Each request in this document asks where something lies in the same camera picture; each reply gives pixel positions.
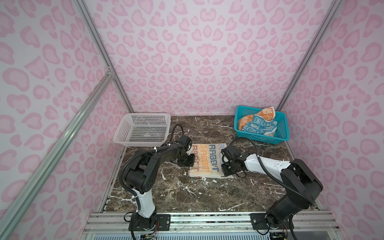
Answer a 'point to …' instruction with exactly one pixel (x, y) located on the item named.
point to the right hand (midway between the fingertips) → (224, 170)
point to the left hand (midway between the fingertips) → (194, 162)
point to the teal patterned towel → (259, 125)
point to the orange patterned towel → (267, 114)
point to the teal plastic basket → (282, 133)
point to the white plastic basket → (142, 129)
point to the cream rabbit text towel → (208, 161)
